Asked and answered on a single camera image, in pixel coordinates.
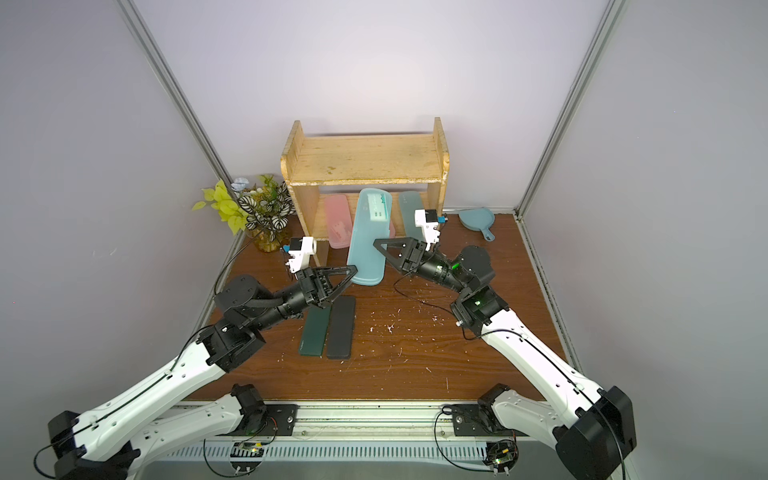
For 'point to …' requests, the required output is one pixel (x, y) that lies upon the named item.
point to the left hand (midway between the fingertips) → (355, 279)
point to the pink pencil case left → (340, 221)
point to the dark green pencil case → (315, 331)
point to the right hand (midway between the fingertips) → (377, 246)
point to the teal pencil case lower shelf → (411, 201)
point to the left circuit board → (246, 456)
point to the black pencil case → (341, 328)
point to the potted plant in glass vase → (265, 210)
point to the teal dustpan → (478, 219)
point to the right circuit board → (501, 455)
